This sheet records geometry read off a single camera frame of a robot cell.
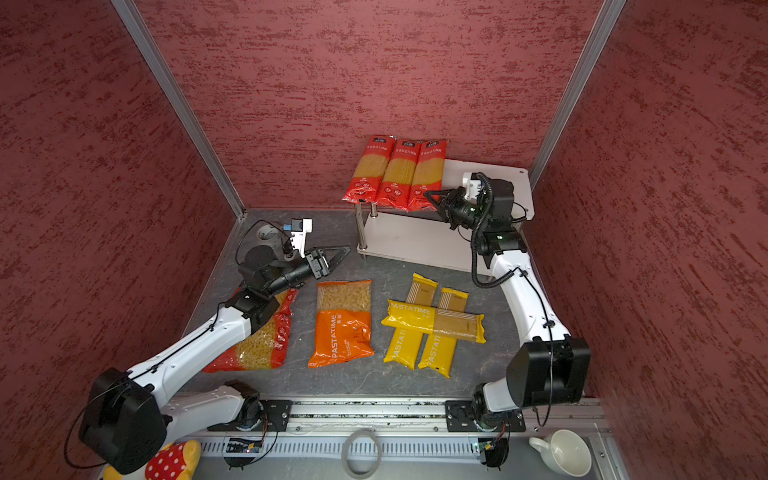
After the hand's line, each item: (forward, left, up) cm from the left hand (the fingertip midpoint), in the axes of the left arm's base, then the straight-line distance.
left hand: (349, 255), depth 70 cm
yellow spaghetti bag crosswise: (-6, -24, -24) cm, 35 cm away
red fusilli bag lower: (-13, +25, -27) cm, 39 cm away
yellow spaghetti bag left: (-11, -15, -28) cm, 34 cm away
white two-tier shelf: (+26, -25, -24) cm, 43 cm away
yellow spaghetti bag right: (-13, -25, -28) cm, 39 cm away
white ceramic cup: (-37, -52, -27) cm, 69 cm away
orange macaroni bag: (-6, +4, -26) cm, 27 cm away
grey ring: (-38, 0, -29) cm, 48 cm away
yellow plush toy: (-39, +36, -23) cm, 58 cm away
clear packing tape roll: (+31, +38, -29) cm, 58 cm away
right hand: (+12, -17, +8) cm, 22 cm away
